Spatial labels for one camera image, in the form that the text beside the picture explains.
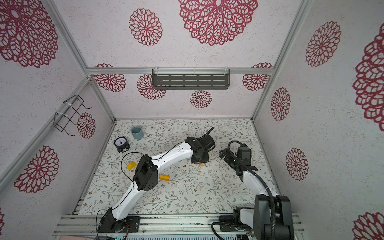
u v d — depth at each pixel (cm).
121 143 103
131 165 94
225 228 73
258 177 54
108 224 64
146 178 56
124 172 92
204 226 75
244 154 68
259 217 42
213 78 93
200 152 68
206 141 73
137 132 104
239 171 64
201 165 92
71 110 80
